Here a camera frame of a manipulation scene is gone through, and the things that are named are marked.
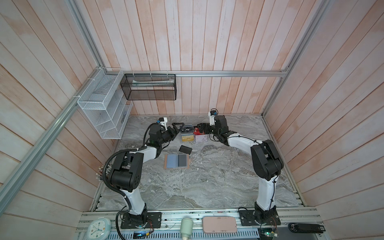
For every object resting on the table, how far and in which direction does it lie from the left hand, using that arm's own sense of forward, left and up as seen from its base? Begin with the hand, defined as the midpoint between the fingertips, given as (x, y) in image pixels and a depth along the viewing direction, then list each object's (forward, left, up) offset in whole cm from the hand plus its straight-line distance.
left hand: (183, 128), depth 89 cm
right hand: (+8, -13, -5) cm, 16 cm away
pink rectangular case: (-48, -18, -16) cm, 53 cm away
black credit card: (-3, -1, -19) cm, 19 cm away
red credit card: (+6, -9, -10) cm, 15 cm away
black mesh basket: (+32, +24, +8) cm, 41 cm away
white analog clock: (-50, +39, -14) cm, 65 cm away
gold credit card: (+3, -3, -14) cm, 15 cm away
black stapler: (-49, -58, -13) cm, 77 cm away
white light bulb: (-49, -3, -10) cm, 50 cm away
